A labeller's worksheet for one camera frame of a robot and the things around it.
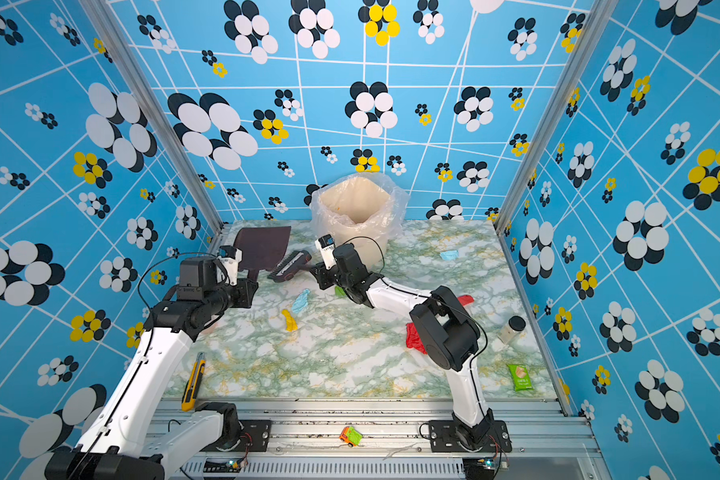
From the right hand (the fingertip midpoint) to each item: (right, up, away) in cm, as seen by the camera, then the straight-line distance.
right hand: (315, 267), depth 91 cm
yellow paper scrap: (-8, -18, +3) cm, 20 cm away
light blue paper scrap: (-6, -12, +8) cm, 16 cm away
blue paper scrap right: (+47, +3, +18) cm, 50 cm away
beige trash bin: (+13, +19, +16) cm, 28 cm away
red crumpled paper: (+30, -22, -1) cm, 37 cm away
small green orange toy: (+12, -40, -19) cm, 46 cm away
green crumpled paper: (+8, -7, -8) cm, 13 cm away
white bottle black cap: (+57, -16, -9) cm, 60 cm away
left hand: (-14, -3, -13) cm, 19 cm away
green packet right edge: (+59, -30, -9) cm, 67 cm away
